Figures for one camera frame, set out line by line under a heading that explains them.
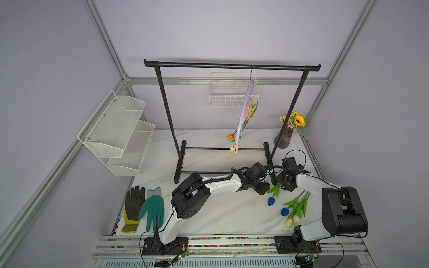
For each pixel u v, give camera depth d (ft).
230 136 3.15
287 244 2.41
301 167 2.79
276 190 2.95
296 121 2.91
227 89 3.14
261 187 2.55
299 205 2.76
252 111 2.55
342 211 1.47
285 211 2.69
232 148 3.04
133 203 2.71
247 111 2.55
